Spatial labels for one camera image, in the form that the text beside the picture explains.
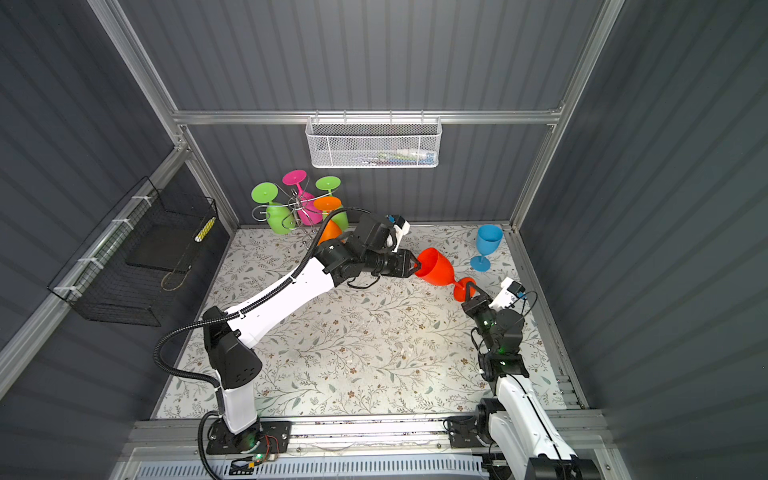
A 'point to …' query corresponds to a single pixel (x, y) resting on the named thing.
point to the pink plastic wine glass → (309, 209)
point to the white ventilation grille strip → (456, 467)
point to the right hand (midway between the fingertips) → (471, 286)
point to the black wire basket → (129, 268)
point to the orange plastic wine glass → (331, 230)
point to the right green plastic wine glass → (330, 183)
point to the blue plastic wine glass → (488, 240)
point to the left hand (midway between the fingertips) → (419, 264)
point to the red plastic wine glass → (436, 270)
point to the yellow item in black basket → (205, 230)
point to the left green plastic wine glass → (278, 216)
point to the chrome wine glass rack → (297, 221)
